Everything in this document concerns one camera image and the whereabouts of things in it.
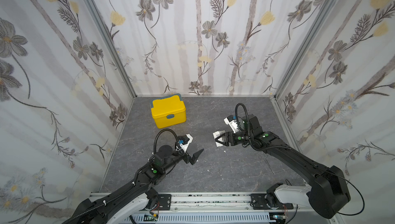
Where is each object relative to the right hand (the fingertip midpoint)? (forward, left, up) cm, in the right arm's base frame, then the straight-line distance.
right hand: (221, 139), depth 76 cm
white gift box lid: (+1, +3, +2) cm, 4 cm away
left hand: (-2, +12, 0) cm, 12 cm away
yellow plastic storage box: (+21, +31, -6) cm, 37 cm away
